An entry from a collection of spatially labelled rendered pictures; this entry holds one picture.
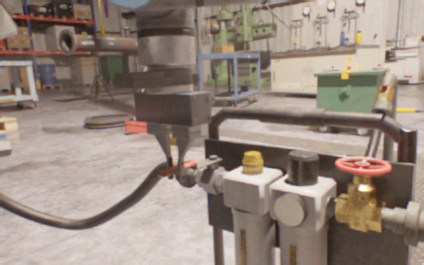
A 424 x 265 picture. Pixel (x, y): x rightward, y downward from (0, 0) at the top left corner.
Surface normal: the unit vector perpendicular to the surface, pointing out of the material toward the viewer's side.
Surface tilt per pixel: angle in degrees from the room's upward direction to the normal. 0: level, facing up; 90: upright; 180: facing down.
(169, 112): 90
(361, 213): 60
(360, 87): 90
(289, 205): 90
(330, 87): 90
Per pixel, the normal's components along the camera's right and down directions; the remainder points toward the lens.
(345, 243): -0.62, 0.18
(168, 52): 0.15, 0.18
